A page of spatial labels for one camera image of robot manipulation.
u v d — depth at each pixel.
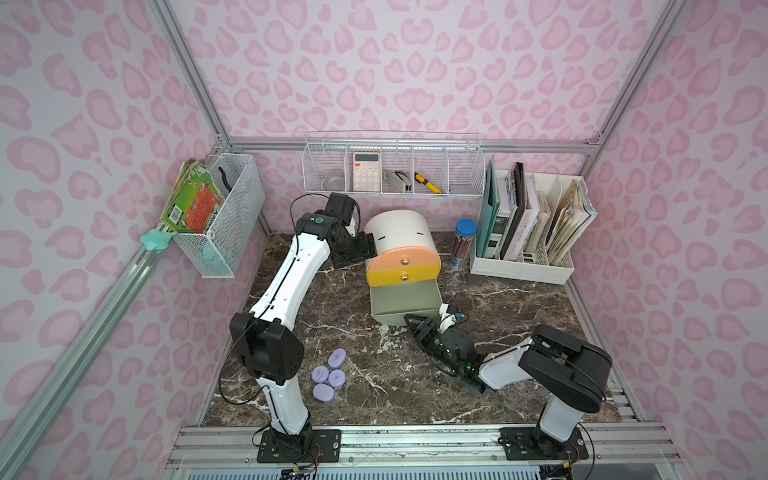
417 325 0.78
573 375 0.47
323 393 0.80
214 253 0.72
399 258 0.84
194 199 0.72
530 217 0.87
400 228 0.92
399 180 0.97
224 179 0.88
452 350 0.67
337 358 0.86
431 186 0.98
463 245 0.98
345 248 0.69
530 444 0.73
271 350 0.47
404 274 0.90
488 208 0.86
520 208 0.86
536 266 1.00
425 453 0.72
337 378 0.82
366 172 0.95
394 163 1.01
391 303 0.93
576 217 0.90
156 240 0.63
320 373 0.84
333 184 0.93
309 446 0.71
